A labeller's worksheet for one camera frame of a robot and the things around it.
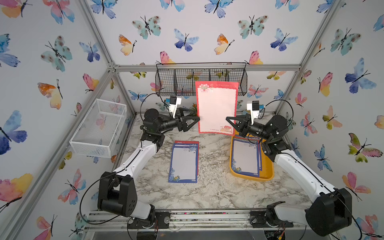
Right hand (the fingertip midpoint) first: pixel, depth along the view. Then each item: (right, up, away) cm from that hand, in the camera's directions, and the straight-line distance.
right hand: (229, 118), depth 64 cm
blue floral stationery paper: (-22, -29, +28) cm, 46 cm away
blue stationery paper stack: (+17, -23, +29) cm, 41 cm away
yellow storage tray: (+26, -31, +23) cm, 47 cm away
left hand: (-14, +1, +3) cm, 14 cm away
